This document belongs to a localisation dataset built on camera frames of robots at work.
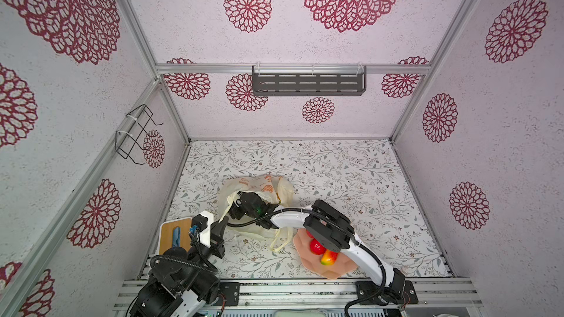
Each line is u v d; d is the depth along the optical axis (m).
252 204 0.76
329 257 0.78
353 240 0.59
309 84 1.00
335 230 0.58
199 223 0.51
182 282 0.51
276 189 0.88
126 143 0.78
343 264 0.78
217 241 0.56
